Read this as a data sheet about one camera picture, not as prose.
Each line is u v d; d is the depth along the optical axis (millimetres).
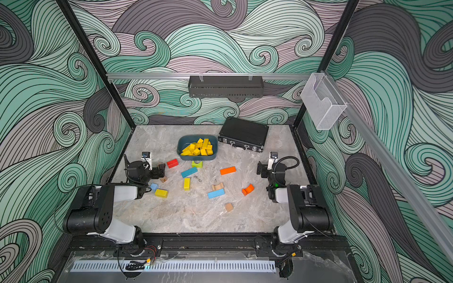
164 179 920
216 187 903
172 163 992
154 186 872
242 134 1115
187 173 974
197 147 1065
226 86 952
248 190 896
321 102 761
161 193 873
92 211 445
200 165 981
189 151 1035
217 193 900
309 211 449
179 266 697
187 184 899
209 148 1027
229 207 835
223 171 976
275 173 700
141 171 760
